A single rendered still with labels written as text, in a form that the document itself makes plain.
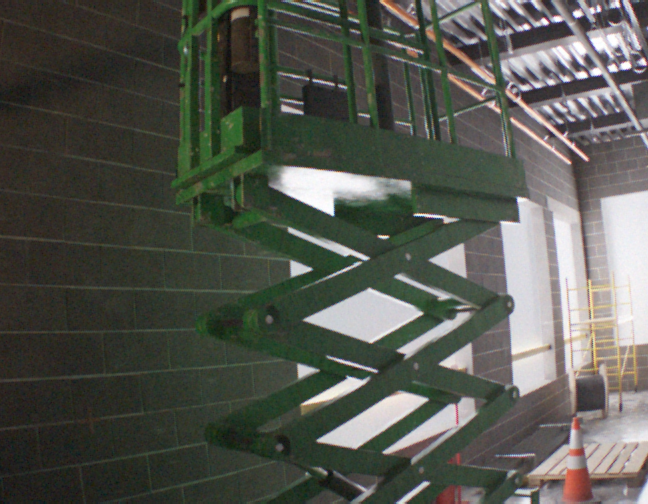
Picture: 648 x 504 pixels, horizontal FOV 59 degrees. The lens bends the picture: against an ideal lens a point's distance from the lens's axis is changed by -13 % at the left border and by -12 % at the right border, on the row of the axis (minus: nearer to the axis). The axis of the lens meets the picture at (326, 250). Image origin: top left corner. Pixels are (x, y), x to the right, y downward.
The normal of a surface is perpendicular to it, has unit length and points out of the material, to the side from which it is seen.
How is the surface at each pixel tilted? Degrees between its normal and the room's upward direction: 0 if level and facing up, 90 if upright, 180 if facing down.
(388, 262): 90
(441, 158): 90
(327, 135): 90
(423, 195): 90
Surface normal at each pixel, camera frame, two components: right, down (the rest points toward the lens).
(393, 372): 0.61, -0.14
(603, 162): -0.59, -0.06
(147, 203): 0.80, -0.13
